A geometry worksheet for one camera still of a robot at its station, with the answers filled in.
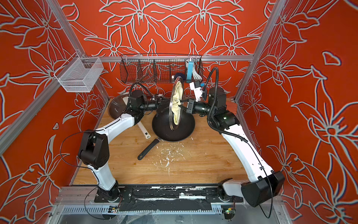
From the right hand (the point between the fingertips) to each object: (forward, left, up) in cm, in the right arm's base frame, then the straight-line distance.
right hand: (174, 103), depth 62 cm
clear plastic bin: (+34, +66, -8) cm, 75 cm away
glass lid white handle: (+39, +54, -43) cm, 79 cm away
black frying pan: (+12, +10, -39) cm, 42 cm away
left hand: (+9, +2, -8) cm, 12 cm away
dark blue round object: (+40, -3, -12) cm, 42 cm away
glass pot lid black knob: (-4, +1, -12) cm, 13 cm away
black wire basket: (+45, +12, -10) cm, 48 cm away
